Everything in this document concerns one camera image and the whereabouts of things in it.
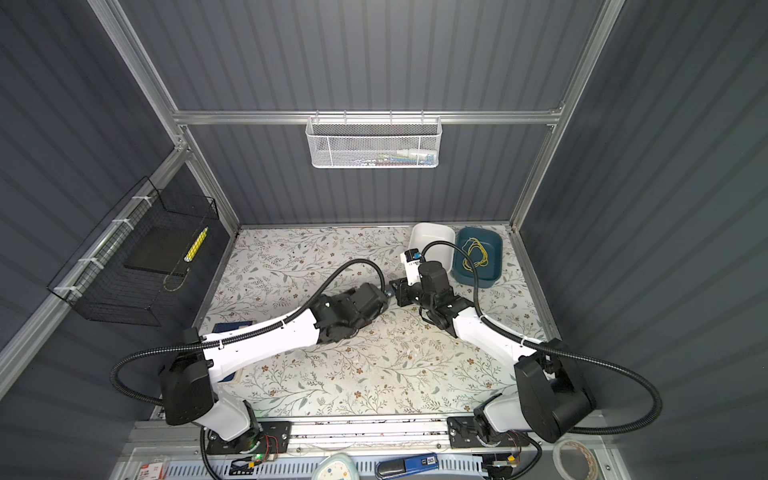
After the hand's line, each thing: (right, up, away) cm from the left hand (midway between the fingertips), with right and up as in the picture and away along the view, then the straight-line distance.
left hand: (355, 298), depth 81 cm
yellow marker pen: (-42, +12, -6) cm, 44 cm away
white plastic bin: (+22, +20, +33) cm, 44 cm away
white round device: (-3, -37, -13) cm, 39 cm away
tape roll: (+57, -37, -12) cm, 69 cm away
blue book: (-43, -11, +12) cm, 46 cm away
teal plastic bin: (+43, +5, +21) cm, 48 cm away
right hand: (+11, +4, +4) cm, 12 cm away
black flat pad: (-48, +14, -6) cm, 51 cm away
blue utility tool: (+13, -35, -15) cm, 41 cm away
